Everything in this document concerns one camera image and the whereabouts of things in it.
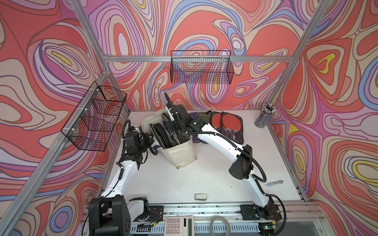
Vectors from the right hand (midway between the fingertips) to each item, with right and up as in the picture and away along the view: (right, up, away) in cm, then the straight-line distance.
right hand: (170, 124), depth 82 cm
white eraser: (+17, -38, -5) cm, 42 cm away
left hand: (-9, -6, +2) cm, 11 cm away
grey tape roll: (+26, -45, -13) cm, 54 cm away
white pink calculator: (+6, -48, -13) cm, 51 cm away
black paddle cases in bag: (-2, -8, 0) cm, 8 cm away
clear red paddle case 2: (+43, -2, +26) cm, 50 cm away
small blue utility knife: (+62, -33, +2) cm, 70 cm away
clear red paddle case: (+31, +3, +26) cm, 40 cm away
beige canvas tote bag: (+7, -16, -5) cm, 18 cm away
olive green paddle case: (+23, +6, +29) cm, 38 cm away
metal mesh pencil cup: (+64, +10, +15) cm, 66 cm away
